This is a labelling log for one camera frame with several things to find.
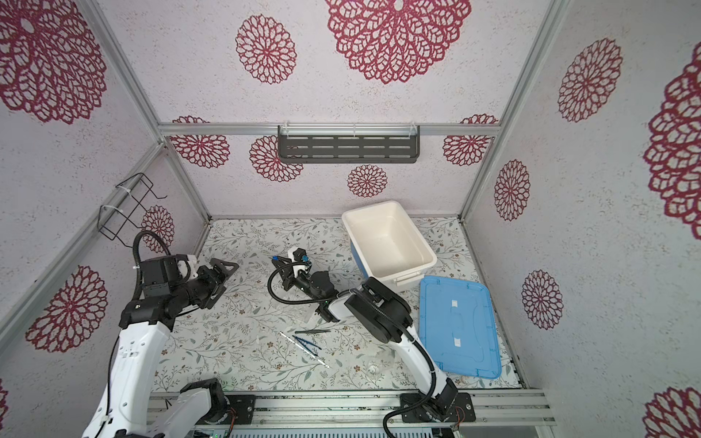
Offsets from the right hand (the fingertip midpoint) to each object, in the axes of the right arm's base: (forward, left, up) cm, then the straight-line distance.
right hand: (275, 256), depth 86 cm
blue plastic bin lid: (-12, -59, -20) cm, 64 cm away
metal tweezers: (-16, -12, -18) cm, 27 cm away
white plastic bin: (+21, -38, -18) cm, 47 cm away
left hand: (-11, +8, +4) cm, 15 cm away
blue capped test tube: (0, 0, 0) cm, 0 cm away
